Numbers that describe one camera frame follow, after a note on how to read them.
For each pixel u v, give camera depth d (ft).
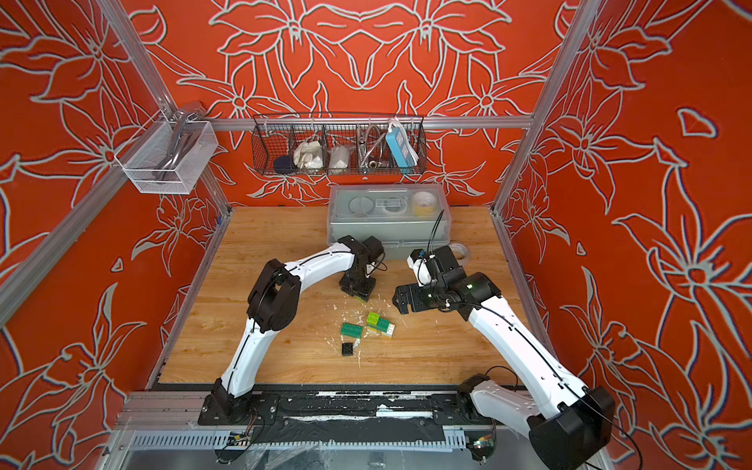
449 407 2.39
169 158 2.73
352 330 2.80
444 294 1.77
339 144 3.24
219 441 2.29
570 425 1.19
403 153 2.89
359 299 2.87
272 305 1.89
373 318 2.67
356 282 2.73
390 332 2.73
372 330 2.78
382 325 2.70
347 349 2.67
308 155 3.01
